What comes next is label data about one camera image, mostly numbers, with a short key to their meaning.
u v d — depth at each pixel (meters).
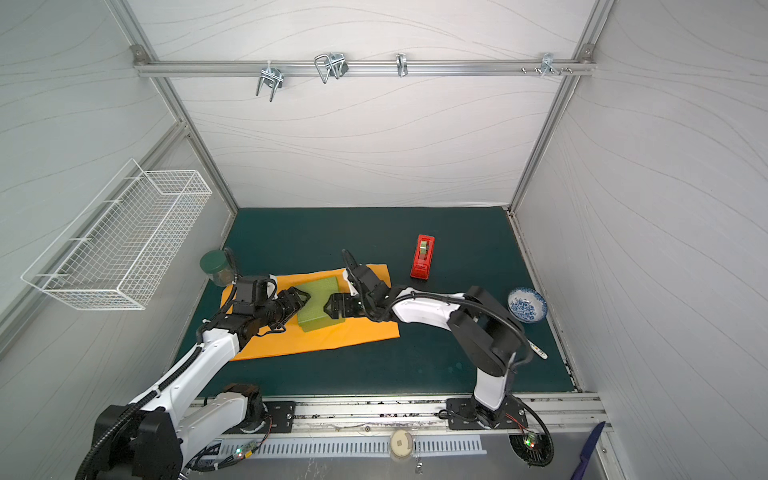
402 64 0.78
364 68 0.81
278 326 0.77
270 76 0.78
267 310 0.71
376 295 0.69
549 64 0.76
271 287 0.70
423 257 0.99
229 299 0.65
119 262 0.68
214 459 0.68
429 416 0.76
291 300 0.76
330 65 0.77
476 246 1.08
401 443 0.61
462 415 0.73
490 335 0.47
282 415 0.74
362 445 0.70
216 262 0.91
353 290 0.78
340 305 0.76
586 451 0.70
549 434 0.71
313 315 0.83
